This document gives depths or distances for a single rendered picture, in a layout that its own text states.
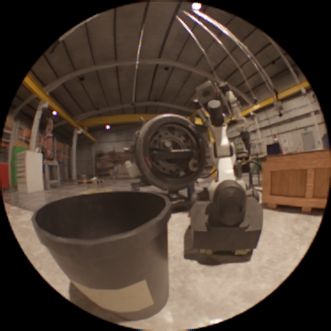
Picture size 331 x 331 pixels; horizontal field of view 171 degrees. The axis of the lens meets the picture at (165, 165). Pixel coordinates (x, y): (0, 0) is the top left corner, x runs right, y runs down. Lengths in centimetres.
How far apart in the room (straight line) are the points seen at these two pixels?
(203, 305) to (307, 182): 100
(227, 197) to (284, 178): 79
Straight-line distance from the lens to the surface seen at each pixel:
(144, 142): 92
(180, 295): 48
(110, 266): 15
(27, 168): 390
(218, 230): 48
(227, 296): 49
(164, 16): 825
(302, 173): 111
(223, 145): 90
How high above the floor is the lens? 43
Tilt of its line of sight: 2 degrees up
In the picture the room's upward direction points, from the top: 4 degrees counter-clockwise
